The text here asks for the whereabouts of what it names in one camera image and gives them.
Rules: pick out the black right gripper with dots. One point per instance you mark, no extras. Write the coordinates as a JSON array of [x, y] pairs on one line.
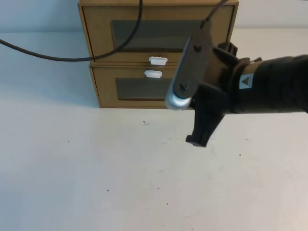
[[218, 71]]

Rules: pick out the white box handle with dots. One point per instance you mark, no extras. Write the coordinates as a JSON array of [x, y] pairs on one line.
[[153, 74], [158, 60]]

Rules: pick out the brown cardboard shoebox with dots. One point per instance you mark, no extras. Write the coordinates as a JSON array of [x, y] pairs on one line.
[[164, 29], [124, 85]]

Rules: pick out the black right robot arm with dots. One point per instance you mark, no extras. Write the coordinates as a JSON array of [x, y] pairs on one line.
[[243, 86]]

